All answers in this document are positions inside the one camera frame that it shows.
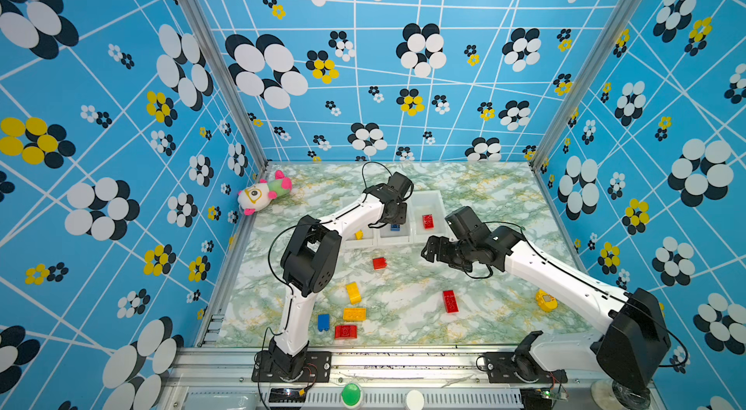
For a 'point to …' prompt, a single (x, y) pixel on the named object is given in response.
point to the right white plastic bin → (426, 203)
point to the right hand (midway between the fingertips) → (433, 256)
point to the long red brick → (450, 300)
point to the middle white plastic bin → (385, 236)
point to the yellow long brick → (355, 314)
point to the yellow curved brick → (354, 292)
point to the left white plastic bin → (348, 241)
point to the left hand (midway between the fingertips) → (399, 214)
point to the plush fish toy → (256, 195)
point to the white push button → (415, 399)
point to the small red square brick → (379, 263)
